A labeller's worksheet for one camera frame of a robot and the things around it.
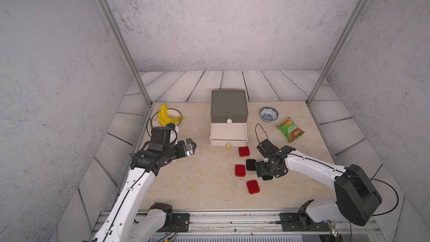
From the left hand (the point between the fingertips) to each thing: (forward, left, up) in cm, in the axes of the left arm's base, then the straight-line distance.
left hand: (190, 146), depth 75 cm
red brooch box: (+7, -27, -18) cm, 33 cm away
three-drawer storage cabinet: (+18, -18, -2) cm, 26 cm away
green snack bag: (+18, -54, -15) cm, 59 cm away
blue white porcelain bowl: (+34, -46, -18) cm, 60 cm away
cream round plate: (+38, +19, -20) cm, 47 cm away
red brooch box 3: (-11, -29, -20) cm, 37 cm away
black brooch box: (-9, -35, -15) cm, 39 cm away
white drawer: (+14, -15, -10) cm, 23 cm away
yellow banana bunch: (+29, +21, -14) cm, 38 cm away
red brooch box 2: (-3, -24, -21) cm, 31 cm away
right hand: (-5, -36, -17) cm, 40 cm away
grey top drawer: (+25, -19, +1) cm, 31 cm away
